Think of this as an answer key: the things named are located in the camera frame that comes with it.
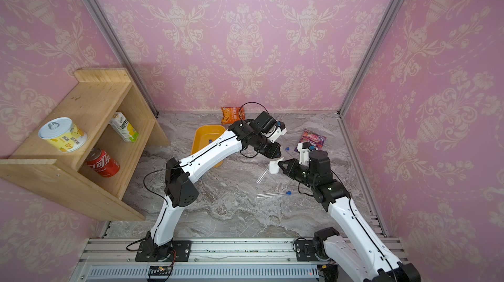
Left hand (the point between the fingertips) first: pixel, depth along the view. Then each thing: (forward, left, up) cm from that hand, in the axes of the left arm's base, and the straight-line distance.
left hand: (280, 155), depth 81 cm
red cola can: (-11, +61, +11) cm, 63 cm away
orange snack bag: (+38, +24, -15) cm, 47 cm away
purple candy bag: (+19, -21, -14) cm, 31 cm away
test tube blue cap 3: (+20, +35, -18) cm, 44 cm away
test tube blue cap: (+2, +7, -22) cm, 23 cm away
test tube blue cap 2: (-10, +5, -18) cm, 21 cm away
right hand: (-5, +1, +2) cm, 5 cm away
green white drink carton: (+5, +61, +13) cm, 63 cm away
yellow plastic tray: (+24, +40, -17) cm, 50 cm away
